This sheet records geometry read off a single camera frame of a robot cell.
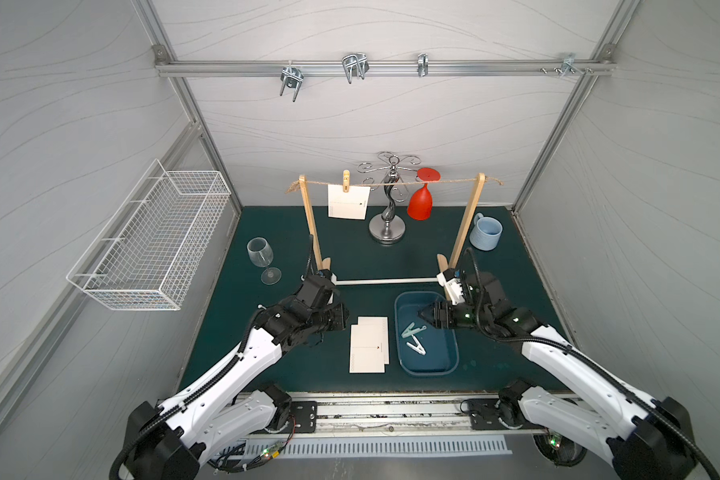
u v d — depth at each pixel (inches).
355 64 30.1
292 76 31.1
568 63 30.1
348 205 28.6
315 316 24.7
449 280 28.3
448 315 26.6
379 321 36.0
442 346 33.3
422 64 30.8
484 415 28.8
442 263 40.7
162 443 14.7
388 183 37.1
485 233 41.2
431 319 27.8
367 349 33.5
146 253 27.0
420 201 37.9
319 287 23.0
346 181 25.1
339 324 26.6
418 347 33.1
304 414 29.1
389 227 45.0
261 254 36.0
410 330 34.1
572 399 22.3
